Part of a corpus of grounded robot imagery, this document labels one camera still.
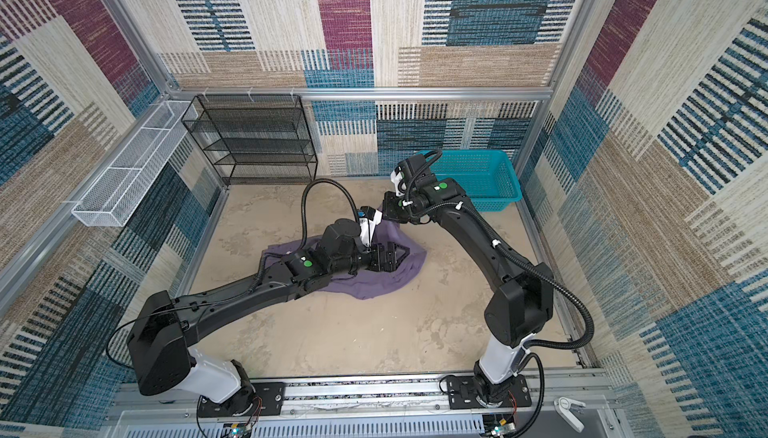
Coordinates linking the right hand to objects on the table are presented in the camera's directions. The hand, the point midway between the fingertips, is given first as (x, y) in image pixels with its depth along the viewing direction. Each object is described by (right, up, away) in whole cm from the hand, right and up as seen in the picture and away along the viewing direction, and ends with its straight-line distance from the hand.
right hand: (383, 217), depth 80 cm
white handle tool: (+42, -43, -10) cm, 61 cm away
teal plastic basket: (+41, +15, +41) cm, 60 cm away
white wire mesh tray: (-63, +4, -10) cm, 64 cm away
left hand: (+4, -7, -6) cm, 10 cm away
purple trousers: (-6, -21, +11) cm, 24 cm away
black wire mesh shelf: (-47, +27, +31) cm, 63 cm away
